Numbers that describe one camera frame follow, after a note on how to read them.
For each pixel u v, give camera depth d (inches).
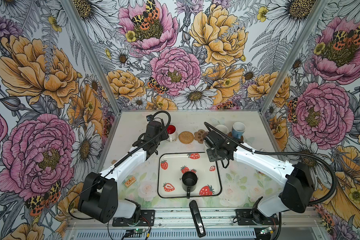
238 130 38.1
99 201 16.3
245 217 29.2
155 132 25.1
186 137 41.4
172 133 39.1
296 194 16.2
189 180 33.2
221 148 23.0
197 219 27.7
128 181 33.5
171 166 36.1
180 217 30.0
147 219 28.9
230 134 40.5
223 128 39.4
